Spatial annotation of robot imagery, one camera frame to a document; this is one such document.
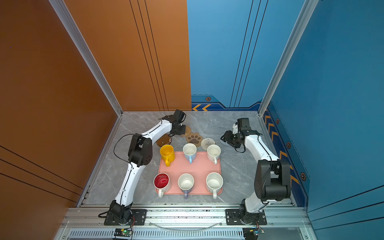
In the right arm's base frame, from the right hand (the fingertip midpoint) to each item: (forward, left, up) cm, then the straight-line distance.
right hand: (223, 139), depth 91 cm
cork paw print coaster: (+9, +19, -10) cm, 23 cm away
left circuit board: (-45, +50, -12) cm, 69 cm away
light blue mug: (-5, +21, -5) cm, 22 cm away
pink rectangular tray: (-14, +15, -10) cm, 23 cm away
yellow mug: (-5, +35, -7) cm, 36 cm away
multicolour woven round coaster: (+5, +10, -11) cm, 15 cm away
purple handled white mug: (-22, +23, -11) cm, 34 cm away
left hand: (+15, +27, -9) cm, 32 cm away
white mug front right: (-23, +7, -10) cm, 26 cm away
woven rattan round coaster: (+14, +23, -10) cm, 29 cm away
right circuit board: (-46, -10, -14) cm, 49 cm away
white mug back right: (-5, +6, -7) cm, 10 cm away
